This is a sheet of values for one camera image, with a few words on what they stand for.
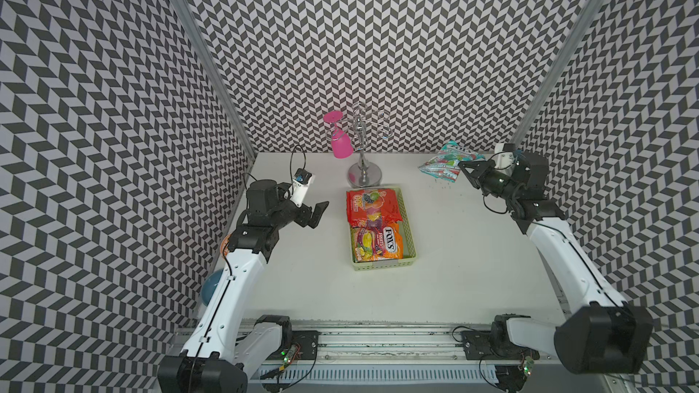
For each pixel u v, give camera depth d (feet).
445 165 2.54
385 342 2.45
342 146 3.35
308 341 2.51
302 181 2.09
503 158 2.26
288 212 2.10
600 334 1.28
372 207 2.88
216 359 1.23
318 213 2.23
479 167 2.29
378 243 2.77
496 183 2.11
